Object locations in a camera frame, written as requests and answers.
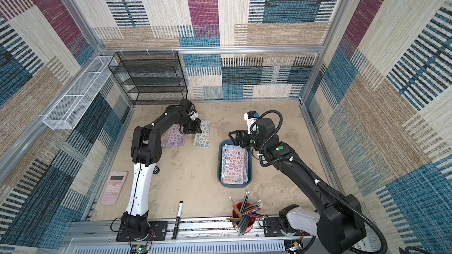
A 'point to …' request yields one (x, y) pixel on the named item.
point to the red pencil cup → (243, 217)
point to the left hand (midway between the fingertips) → (202, 131)
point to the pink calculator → (114, 182)
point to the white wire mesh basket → (66, 112)
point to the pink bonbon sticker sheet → (234, 166)
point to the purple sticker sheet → (176, 137)
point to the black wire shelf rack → (155, 77)
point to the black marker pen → (178, 220)
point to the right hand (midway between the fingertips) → (237, 136)
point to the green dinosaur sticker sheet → (202, 140)
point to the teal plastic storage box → (222, 147)
